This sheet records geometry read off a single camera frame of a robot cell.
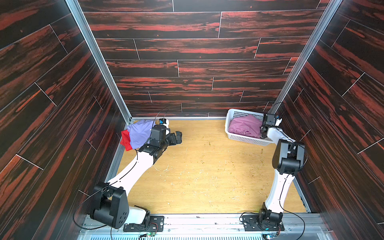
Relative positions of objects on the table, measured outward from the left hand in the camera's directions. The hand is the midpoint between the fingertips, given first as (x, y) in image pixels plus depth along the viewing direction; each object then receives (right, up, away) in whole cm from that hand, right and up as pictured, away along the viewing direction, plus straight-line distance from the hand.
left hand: (176, 133), depth 85 cm
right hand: (+68, +1, +15) cm, 69 cm away
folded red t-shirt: (-37, -5, +18) cm, 42 cm away
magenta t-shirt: (+50, +6, +22) cm, 55 cm away
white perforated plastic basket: (+41, +16, +29) cm, 52 cm away
